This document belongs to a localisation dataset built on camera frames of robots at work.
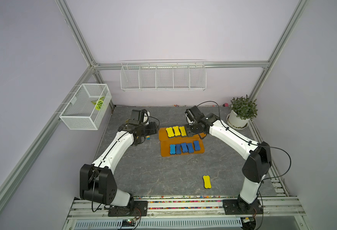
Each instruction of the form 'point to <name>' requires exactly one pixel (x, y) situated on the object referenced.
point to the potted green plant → (242, 110)
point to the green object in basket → (98, 103)
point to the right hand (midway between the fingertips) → (189, 128)
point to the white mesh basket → (86, 109)
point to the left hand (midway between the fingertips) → (156, 129)
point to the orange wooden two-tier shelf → (174, 141)
